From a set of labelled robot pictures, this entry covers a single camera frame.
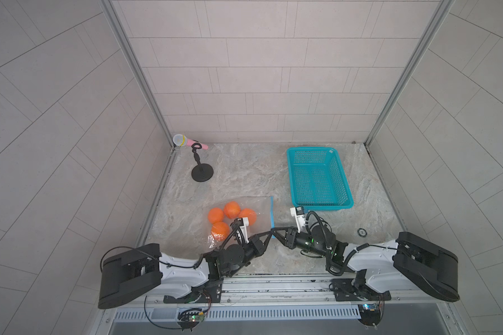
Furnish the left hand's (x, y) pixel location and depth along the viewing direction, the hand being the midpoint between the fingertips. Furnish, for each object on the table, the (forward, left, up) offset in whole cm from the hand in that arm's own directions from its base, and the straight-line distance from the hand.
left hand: (277, 237), depth 73 cm
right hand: (+1, +1, -1) cm, 2 cm away
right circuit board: (-21, -31, -11) cm, 39 cm away
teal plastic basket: (+32, -22, -9) cm, 40 cm away
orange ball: (+11, +24, -6) cm, 27 cm away
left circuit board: (-23, +28, -9) cm, 37 cm away
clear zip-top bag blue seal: (+12, +6, -4) cm, 14 cm away
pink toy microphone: (+33, +38, +15) cm, 52 cm away
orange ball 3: (+10, +10, -1) cm, 14 cm away
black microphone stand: (+35, +35, -9) cm, 50 cm away
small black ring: (+6, -36, -9) cm, 38 cm away
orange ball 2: (+13, +18, -4) cm, 22 cm away
